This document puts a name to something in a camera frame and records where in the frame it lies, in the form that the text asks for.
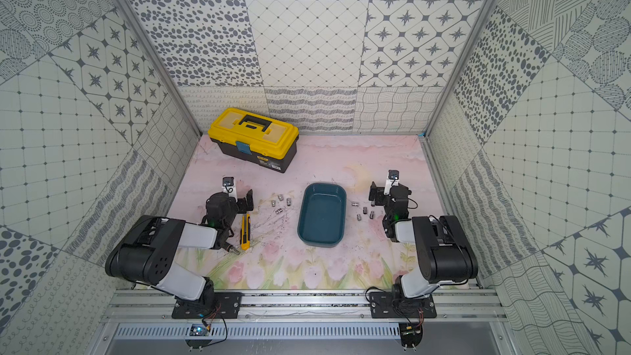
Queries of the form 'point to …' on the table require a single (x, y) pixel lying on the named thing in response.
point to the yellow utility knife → (245, 235)
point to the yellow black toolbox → (255, 136)
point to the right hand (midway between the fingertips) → (387, 185)
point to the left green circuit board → (198, 329)
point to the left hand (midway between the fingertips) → (237, 188)
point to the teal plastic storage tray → (322, 214)
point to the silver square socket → (279, 210)
